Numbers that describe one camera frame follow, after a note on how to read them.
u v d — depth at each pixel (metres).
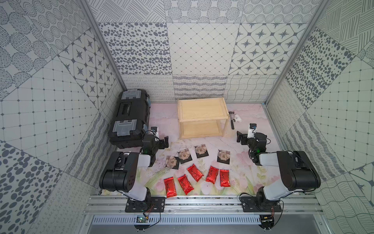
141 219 0.72
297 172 0.46
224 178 0.80
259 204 0.68
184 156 0.91
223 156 0.91
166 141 0.88
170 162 0.88
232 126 1.07
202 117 0.85
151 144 0.74
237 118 1.07
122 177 0.45
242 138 0.86
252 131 0.80
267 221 0.72
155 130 0.84
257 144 0.72
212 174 0.82
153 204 0.73
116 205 0.75
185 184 0.78
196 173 0.83
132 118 0.88
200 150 0.93
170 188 0.78
